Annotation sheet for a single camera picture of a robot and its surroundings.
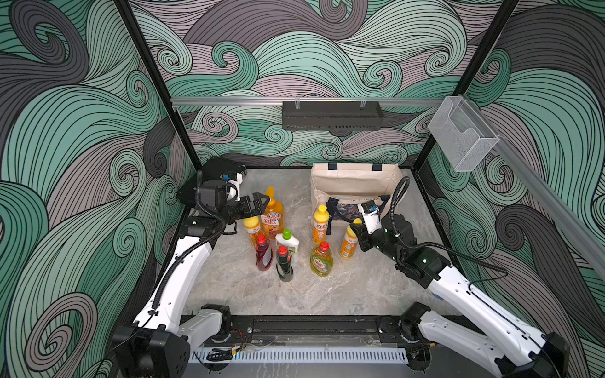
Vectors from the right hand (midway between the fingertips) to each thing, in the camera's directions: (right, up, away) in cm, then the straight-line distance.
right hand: (354, 223), depth 75 cm
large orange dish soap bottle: (-28, 0, +7) cm, 28 cm away
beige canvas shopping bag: (+1, +12, +23) cm, 26 cm away
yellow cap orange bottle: (-34, -1, +3) cm, 34 cm away
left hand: (-32, +8, 0) cm, 33 cm away
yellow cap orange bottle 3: (-1, -8, +5) cm, 10 cm away
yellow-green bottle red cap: (-11, -13, +2) cm, 17 cm away
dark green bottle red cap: (-23, -15, 0) cm, 27 cm away
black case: (-62, +20, +43) cm, 78 cm away
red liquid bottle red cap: (-30, -11, +3) cm, 32 cm away
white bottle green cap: (-22, -6, +2) cm, 23 cm away
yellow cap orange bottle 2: (-11, 0, +4) cm, 11 cm away
